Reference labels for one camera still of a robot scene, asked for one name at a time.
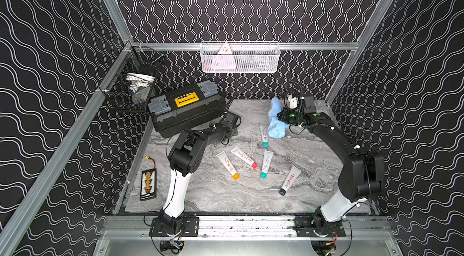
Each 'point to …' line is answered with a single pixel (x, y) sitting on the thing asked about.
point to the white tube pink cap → (241, 154)
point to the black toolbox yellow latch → (186, 108)
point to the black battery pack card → (148, 183)
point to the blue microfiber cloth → (277, 128)
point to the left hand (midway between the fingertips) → (231, 127)
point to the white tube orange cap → (223, 157)
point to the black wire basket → (132, 90)
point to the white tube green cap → (264, 134)
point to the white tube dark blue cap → (293, 173)
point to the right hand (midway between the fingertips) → (278, 113)
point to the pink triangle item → (224, 60)
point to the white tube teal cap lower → (267, 158)
